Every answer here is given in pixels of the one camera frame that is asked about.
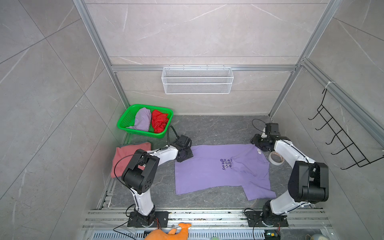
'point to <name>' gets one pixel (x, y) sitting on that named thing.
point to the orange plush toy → (173, 234)
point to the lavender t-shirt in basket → (142, 120)
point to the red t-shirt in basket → (159, 121)
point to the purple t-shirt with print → (242, 165)
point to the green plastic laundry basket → (128, 118)
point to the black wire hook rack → (360, 159)
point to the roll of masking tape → (271, 159)
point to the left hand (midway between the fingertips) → (189, 151)
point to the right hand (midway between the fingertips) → (253, 140)
